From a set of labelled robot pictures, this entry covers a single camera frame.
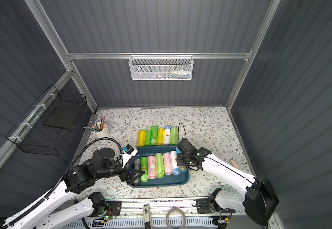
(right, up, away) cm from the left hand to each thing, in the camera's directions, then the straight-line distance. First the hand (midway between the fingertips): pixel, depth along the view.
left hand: (139, 168), depth 65 cm
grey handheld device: (+3, -25, +3) cm, 25 cm away
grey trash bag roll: (-5, -5, +20) cm, 21 cm away
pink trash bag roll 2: (+13, -4, +21) cm, 25 cm away
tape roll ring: (+17, -25, +10) cm, 31 cm away
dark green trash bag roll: (+3, +12, +34) cm, 36 cm away
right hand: (+21, 0, +16) cm, 26 cm away
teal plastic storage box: (+14, -13, +17) cm, 25 cm away
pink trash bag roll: (+4, -5, +18) cm, 19 cm away
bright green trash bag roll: (-1, +11, +34) cm, 35 cm away
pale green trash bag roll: (+9, -6, +17) cm, 20 cm away
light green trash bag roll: (+17, +13, +36) cm, 42 cm away
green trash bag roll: (-1, -5, +19) cm, 20 cm away
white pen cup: (-34, +16, +31) cm, 49 cm away
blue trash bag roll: (+22, -4, +11) cm, 25 cm away
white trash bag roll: (+18, -7, +17) cm, 26 cm away
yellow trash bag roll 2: (+8, +9, +31) cm, 34 cm away
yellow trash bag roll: (-5, +10, +31) cm, 33 cm away
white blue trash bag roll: (+13, +16, +37) cm, 42 cm away
